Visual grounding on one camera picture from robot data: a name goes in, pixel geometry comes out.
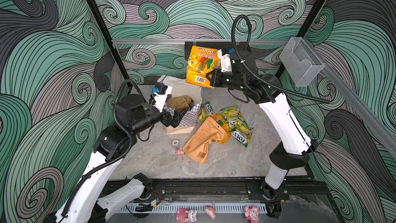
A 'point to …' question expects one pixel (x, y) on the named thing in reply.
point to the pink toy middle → (210, 211)
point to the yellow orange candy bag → (219, 120)
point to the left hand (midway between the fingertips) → (179, 100)
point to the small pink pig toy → (180, 152)
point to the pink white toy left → (185, 215)
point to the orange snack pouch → (209, 131)
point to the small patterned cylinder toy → (175, 143)
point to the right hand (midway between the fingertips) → (207, 74)
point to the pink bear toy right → (252, 213)
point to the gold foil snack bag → (181, 103)
